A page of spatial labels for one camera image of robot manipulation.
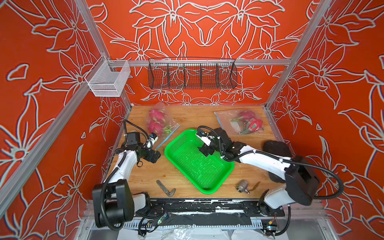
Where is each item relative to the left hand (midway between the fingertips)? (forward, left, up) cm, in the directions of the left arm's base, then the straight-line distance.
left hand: (151, 150), depth 88 cm
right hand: (+6, -31, +8) cm, 32 cm away
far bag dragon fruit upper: (+32, -60, +1) cm, 68 cm away
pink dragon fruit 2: (+26, +2, +2) cm, 26 cm away
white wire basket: (+35, +32, +26) cm, 54 cm away
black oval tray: (+6, -78, 0) cm, 78 cm away
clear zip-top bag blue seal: (+9, -7, +1) cm, 11 cm away
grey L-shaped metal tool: (-22, -14, -6) cm, 27 cm away
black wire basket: (+48, -19, +23) cm, 57 cm away
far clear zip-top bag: (+29, -59, -4) cm, 66 cm away
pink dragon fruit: (+16, -2, +3) cm, 16 cm away
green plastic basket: (-9, -33, -6) cm, 35 cm away
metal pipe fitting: (-16, -52, -2) cm, 54 cm away
